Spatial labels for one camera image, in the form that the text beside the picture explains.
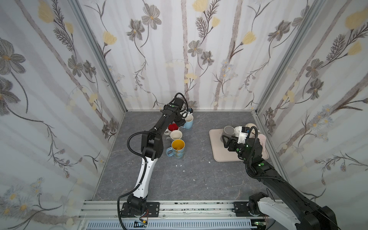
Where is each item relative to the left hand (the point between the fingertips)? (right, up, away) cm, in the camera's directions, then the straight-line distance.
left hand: (179, 117), depth 103 cm
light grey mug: (-2, -12, -6) cm, 14 cm away
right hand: (+27, -10, -25) cm, 38 cm away
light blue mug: (+7, -4, -1) cm, 8 cm away
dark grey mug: (+33, -10, -9) cm, 36 cm away
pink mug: (+54, -15, -11) cm, 57 cm away
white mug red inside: (-6, -7, -1) cm, 10 cm away
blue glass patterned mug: (-1, -21, -17) cm, 27 cm away
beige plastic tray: (+28, -25, -9) cm, 38 cm away
